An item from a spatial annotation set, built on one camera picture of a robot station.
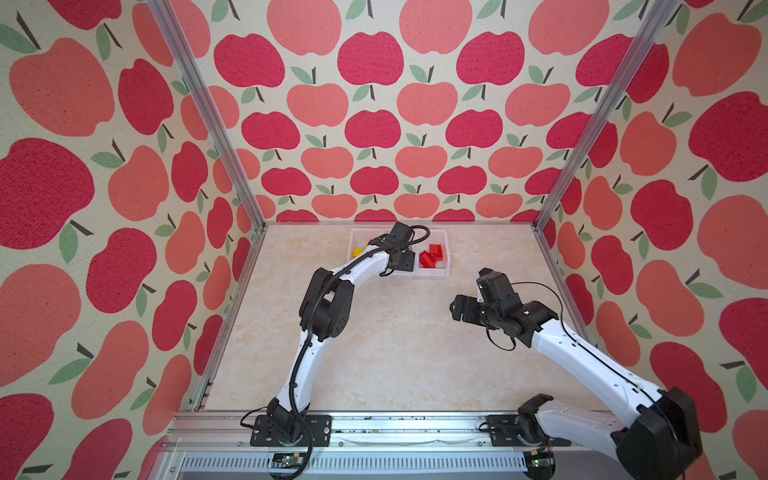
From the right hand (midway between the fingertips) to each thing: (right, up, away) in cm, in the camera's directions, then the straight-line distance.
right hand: (468, 307), depth 83 cm
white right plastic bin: (-3, +10, +25) cm, 27 cm away
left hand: (-15, +11, +20) cm, 28 cm away
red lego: (-4, +16, +25) cm, 30 cm away
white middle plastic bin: (-13, +17, +22) cm, 30 cm away
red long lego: (-8, +12, +22) cm, 27 cm away
